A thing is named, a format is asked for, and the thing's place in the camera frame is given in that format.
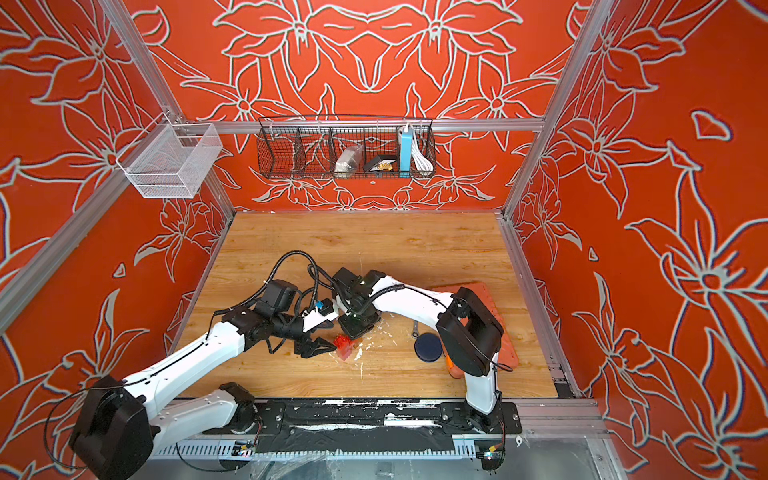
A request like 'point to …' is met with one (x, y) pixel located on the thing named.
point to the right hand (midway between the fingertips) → (351, 337)
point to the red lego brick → (344, 345)
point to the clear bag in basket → (348, 162)
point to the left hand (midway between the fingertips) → (341, 339)
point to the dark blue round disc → (428, 347)
